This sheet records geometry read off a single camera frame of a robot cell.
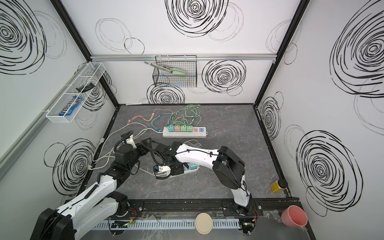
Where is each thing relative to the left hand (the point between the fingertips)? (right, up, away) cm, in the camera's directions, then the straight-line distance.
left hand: (147, 140), depth 83 cm
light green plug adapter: (+19, +6, +15) cm, 25 cm away
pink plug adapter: (+15, +6, +15) cm, 22 cm away
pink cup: (+69, -30, -20) cm, 78 cm away
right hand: (+17, -14, 0) cm, 22 cm away
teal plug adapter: (+11, +6, +15) cm, 20 cm away
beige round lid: (+31, -33, -19) cm, 49 cm away
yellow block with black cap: (+68, -21, -10) cm, 72 cm away
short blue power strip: (+23, -16, +1) cm, 28 cm away
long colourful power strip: (+29, +3, +17) cm, 34 cm away
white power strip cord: (-39, -4, +18) cm, 43 cm away
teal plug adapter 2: (+26, -14, -2) cm, 29 cm away
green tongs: (+14, +42, +9) cm, 45 cm away
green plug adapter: (+23, +6, +15) cm, 29 cm away
